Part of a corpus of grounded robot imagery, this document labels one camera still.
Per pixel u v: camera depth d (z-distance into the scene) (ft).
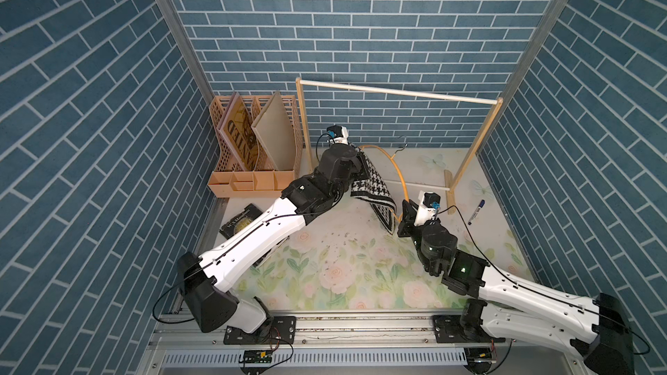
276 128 3.38
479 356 2.32
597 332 1.35
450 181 3.62
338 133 1.95
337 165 1.59
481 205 3.34
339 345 2.35
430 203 1.95
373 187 2.33
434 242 1.74
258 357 2.36
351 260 2.87
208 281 1.28
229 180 3.21
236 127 3.13
